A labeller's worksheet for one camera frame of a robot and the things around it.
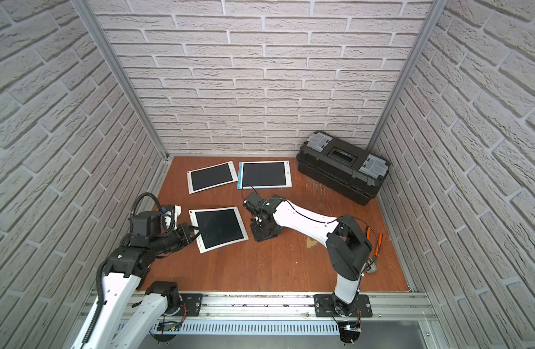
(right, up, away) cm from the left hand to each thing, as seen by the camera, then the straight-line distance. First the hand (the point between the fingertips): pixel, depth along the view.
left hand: (204, 226), depth 73 cm
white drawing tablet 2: (+2, -4, +15) cm, 15 cm away
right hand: (+20, -6, +10) cm, 24 cm away
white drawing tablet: (-9, +17, +38) cm, 43 cm away
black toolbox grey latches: (+54, +21, +20) cm, 61 cm away
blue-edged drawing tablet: (+19, +18, +37) cm, 45 cm away
